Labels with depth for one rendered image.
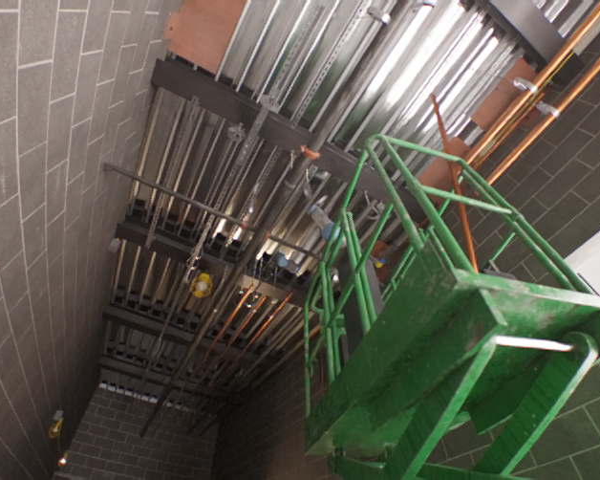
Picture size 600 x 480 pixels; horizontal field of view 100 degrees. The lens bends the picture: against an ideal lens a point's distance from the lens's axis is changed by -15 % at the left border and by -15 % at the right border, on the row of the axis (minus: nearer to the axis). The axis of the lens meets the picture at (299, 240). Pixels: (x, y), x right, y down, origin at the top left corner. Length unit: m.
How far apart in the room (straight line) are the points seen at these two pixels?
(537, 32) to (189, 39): 2.79
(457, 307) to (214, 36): 2.58
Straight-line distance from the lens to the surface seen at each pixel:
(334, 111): 1.98
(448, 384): 0.99
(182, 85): 2.75
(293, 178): 2.13
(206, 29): 2.85
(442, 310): 0.88
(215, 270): 3.69
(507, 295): 0.94
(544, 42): 3.22
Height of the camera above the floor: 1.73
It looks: 52 degrees up
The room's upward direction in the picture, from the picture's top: straight up
